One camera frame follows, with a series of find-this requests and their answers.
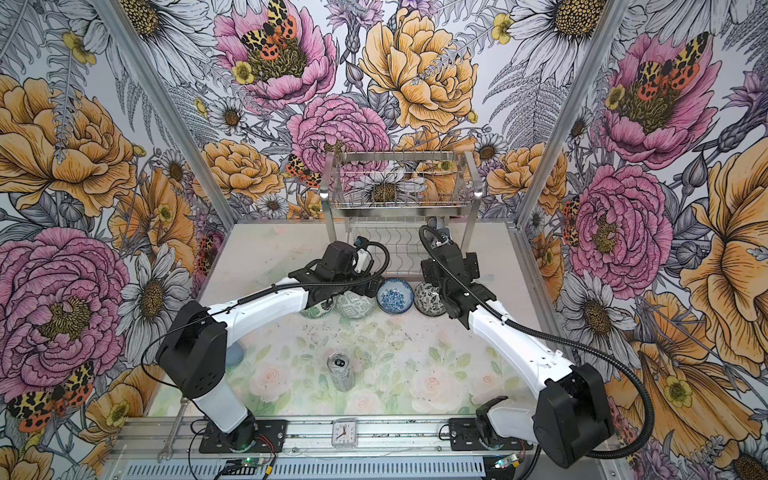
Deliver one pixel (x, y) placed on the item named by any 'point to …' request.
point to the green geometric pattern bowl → (354, 305)
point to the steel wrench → (168, 450)
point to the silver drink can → (341, 371)
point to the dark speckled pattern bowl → (427, 300)
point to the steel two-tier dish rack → (392, 197)
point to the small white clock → (344, 434)
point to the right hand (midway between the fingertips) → (449, 265)
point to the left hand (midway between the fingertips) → (367, 281)
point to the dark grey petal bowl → (441, 226)
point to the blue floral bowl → (395, 296)
